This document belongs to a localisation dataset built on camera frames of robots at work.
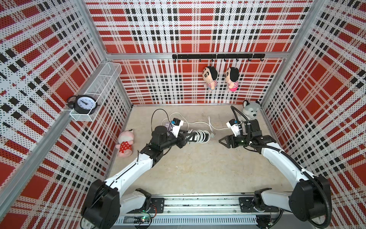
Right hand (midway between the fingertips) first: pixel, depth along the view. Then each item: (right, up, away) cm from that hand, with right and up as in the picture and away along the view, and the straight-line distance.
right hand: (225, 140), depth 81 cm
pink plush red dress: (-63, -3, +12) cm, 65 cm away
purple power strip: (-31, +9, -14) cm, 36 cm away
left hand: (-20, +5, -2) cm, 21 cm away
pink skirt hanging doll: (+9, +42, +17) cm, 46 cm away
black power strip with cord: (-15, +3, -3) cm, 15 cm away
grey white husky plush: (+21, +18, +12) cm, 30 cm away
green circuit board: (-42, -38, -11) cm, 58 cm away
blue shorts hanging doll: (-8, +41, +10) cm, 43 cm away
